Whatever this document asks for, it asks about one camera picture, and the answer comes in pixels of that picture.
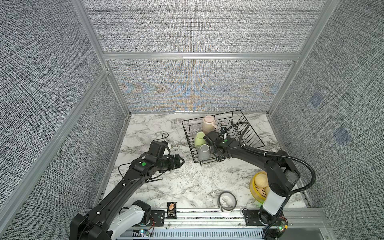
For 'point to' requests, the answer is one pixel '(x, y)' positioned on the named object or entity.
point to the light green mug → (199, 140)
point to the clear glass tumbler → (194, 128)
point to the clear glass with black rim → (226, 201)
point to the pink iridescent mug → (208, 124)
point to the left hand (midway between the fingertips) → (179, 163)
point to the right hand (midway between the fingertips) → (218, 145)
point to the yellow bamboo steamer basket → (259, 194)
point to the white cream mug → (204, 151)
